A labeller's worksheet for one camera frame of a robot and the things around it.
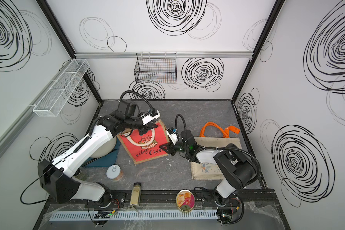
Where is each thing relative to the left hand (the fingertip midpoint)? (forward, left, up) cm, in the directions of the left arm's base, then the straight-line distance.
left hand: (156, 123), depth 75 cm
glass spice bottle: (-30, +9, -22) cm, 38 cm away
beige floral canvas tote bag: (+9, -37, -24) cm, 45 cm away
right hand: (-6, -3, -15) cm, 16 cm away
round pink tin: (-32, -16, -21) cm, 42 cm away
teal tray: (-10, +31, -27) cm, 43 cm away
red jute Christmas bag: (-7, +6, -14) cm, 17 cm away
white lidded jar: (-20, +23, -21) cm, 37 cm away
